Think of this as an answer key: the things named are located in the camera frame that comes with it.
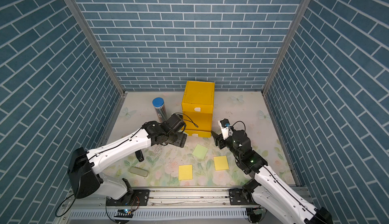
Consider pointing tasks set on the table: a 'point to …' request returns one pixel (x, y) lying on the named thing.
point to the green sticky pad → (200, 151)
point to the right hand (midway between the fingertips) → (218, 129)
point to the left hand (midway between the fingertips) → (183, 140)
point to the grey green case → (138, 171)
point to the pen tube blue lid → (158, 102)
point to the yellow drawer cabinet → (201, 92)
